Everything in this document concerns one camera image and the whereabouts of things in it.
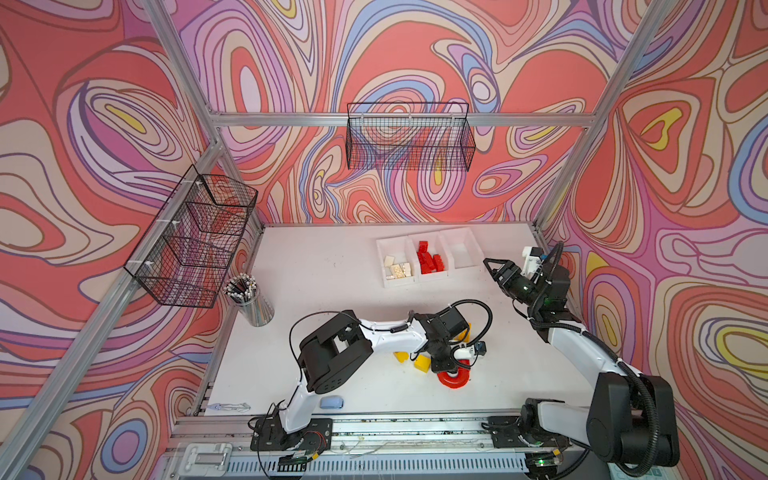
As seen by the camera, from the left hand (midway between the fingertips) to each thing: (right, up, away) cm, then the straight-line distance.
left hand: (457, 361), depth 85 cm
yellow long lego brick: (-1, +10, -13) cm, 17 cm away
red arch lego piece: (-1, -4, -3) cm, 6 cm away
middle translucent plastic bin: (-5, +30, +23) cm, 39 cm away
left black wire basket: (-67, +33, -16) cm, 76 cm away
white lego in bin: (-13, +26, +16) cm, 33 cm away
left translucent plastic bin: (-16, +28, +22) cm, 39 cm away
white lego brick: (-17, +24, +19) cm, 35 cm away
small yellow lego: (-16, +1, +1) cm, 16 cm away
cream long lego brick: (-20, +28, +22) cm, 41 cm away
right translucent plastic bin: (+8, +32, +25) cm, 41 cm away
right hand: (+9, +26, -1) cm, 28 cm away
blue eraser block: (-35, -8, -8) cm, 37 cm away
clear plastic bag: (-59, -9, -8) cm, 61 cm away
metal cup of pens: (-60, +21, -5) cm, 63 cm away
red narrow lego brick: (-7, +34, +23) cm, 41 cm away
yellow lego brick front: (-11, 0, -3) cm, 11 cm away
